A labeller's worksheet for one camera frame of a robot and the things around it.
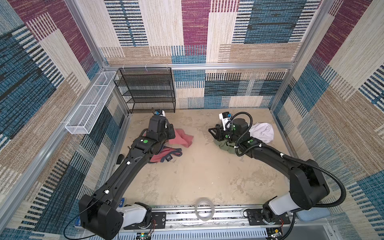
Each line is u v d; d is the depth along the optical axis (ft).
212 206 2.66
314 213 2.38
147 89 3.57
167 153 3.08
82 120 2.33
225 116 2.45
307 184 1.43
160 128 1.90
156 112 2.18
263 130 3.31
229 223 2.39
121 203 2.54
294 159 1.55
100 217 1.25
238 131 2.17
